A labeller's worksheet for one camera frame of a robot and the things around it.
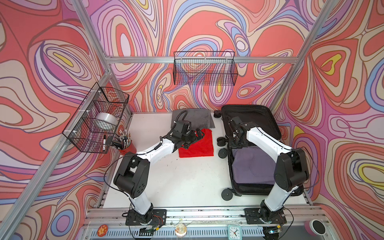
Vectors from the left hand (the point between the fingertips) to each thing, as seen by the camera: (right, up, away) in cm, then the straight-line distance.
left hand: (201, 136), depth 88 cm
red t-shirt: (+2, -9, +11) cm, 14 cm away
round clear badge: (-11, -44, -18) cm, 48 cm away
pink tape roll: (+50, -40, -21) cm, 68 cm away
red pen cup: (-44, -8, +4) cm, 45 cm away
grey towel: (+1, +11, +27) cm, 29 cm away
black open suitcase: (+48, +12, +19) cm, 53 cm away
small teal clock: (+14, -43, -20) cm, 50 cm away
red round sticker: (-49, -44, -18) cm, 68 cm away
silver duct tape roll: (-48, +9, -15) cm, 51 cm away
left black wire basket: (-52, +7, -18) cm, 56 cm away
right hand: (+21, -8, +1) cm, 22 cm away
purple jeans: (+29, -17, -3) cm, 33 cm away
